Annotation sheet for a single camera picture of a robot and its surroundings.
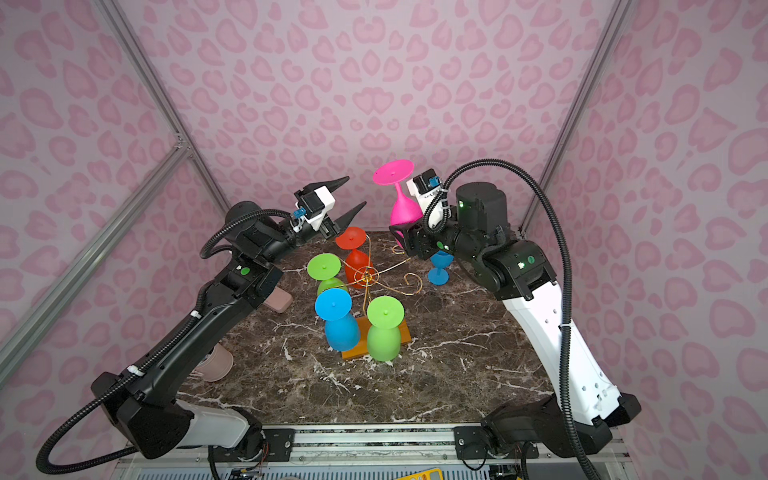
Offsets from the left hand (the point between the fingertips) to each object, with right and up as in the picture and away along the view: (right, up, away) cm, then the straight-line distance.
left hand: (352, 180), depth 54 cm
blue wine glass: (+22, -15, +41) cm, 49 cm away
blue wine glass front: (-4, -29, +11) cm, 32 cm away
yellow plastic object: (+15, -64, +14) cm, 67 cm away
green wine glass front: (+6, -26, +5) cm, 27 cm away
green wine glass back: (-8, -16, +12) cm, 22 cm away
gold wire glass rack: (+1, -18, +13) cm, 23 cm away
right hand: (+10, -6, +4) cm, 12 cm away
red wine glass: (-1, -16, +15) cm, 22 cm away
